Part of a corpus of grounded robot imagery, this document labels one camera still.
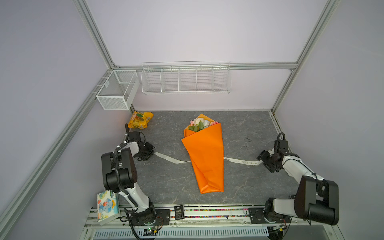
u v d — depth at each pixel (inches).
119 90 40.1
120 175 19.0
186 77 38.8
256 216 29.0
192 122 42.4
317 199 18.2
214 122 42.7
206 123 42.4
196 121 41.3
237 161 36.9
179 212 29.1
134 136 31.1
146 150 34.8
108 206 28.5
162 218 29.0
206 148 38.2
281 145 28.5
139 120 42.7
